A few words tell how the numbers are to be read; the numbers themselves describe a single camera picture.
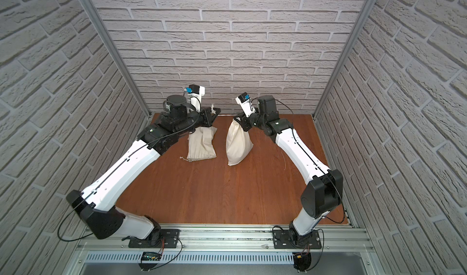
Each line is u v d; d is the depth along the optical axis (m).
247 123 0.69
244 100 0.67
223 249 0.73
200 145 0.98
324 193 0.44
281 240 0.73
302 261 0.70
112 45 0.86
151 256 0.72
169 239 0.73
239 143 0.83
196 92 0.58
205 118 0.58
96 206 0.39
